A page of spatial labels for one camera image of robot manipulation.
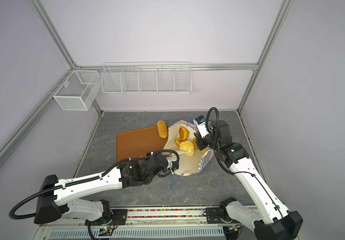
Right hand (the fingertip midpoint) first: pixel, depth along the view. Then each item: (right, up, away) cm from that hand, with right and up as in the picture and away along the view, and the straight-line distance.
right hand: (197, 134), depth 73 cm
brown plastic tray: (-39, -9, +32) cm, 51 cm away
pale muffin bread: (-4, -7, +5) cm, 10 cm away
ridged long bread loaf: (-21, +2, +32) cm, 38 cm away
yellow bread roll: (-10, -6, +25) cm, 27 cm away
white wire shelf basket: (-31, +36, +26) cm, 54 cm away
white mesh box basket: (-80, +28, +30) cm, 90 cm away
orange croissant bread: (-6, -1, +21) cm, 22 cm away
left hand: (-20, -9, 0) cm, 22 cm away
